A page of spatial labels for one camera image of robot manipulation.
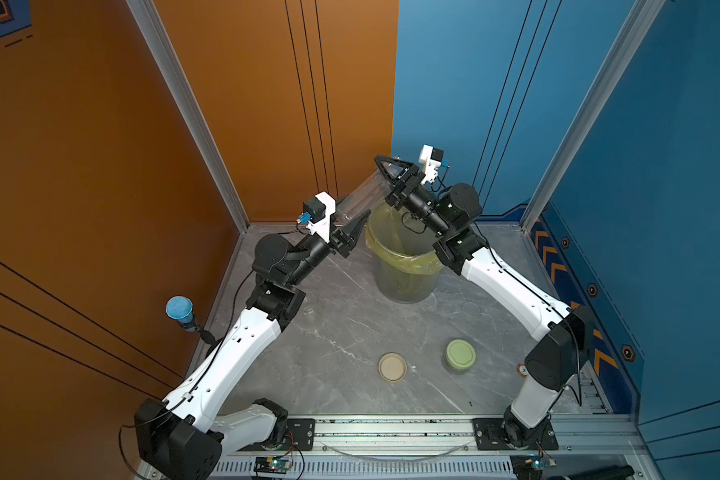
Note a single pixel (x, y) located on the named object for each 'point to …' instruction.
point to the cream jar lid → (392, 367)
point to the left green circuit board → (271, 465)
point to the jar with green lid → (460, 354)
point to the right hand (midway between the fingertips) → (377, 166)
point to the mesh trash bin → (406, 287)
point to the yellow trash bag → (402, 242)
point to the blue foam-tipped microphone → (180, 308)
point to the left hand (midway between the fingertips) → (359, 201)
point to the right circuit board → (537, 464)
